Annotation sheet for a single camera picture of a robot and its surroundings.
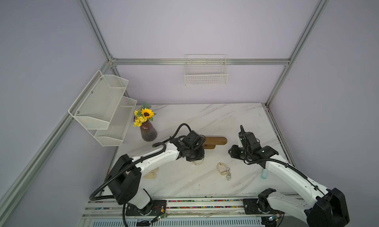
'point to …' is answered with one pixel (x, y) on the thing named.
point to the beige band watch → (200, 163)
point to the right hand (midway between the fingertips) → (232, 153)
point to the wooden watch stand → (210, 142)
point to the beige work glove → (152, 174)
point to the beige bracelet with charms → (224, 170)
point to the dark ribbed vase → (148, 132)
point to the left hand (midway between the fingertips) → (203, 157)
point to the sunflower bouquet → (145, 113)
